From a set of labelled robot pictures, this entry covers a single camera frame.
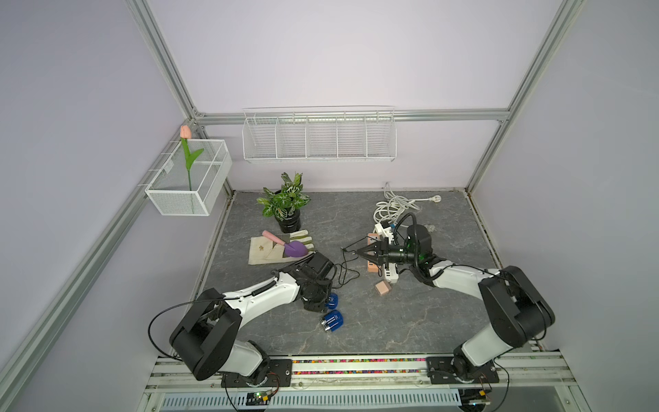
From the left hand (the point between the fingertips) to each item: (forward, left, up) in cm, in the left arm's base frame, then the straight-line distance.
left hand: (334, 296), depth 84 cm
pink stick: (+27, +24, -2) cm, 36 cm away
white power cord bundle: (+38, -27, -3) cm, 47 cm away
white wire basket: (+29, +49, +24) cm, 62 cm away
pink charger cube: (+3, -17, -2) cm, 18 cm away
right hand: (+8, -8, +14) cm, 18 cm away
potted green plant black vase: (+25, +15, +19) cm, 35 cm away
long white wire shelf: (+57, +6, +25) cm, 62 cm away
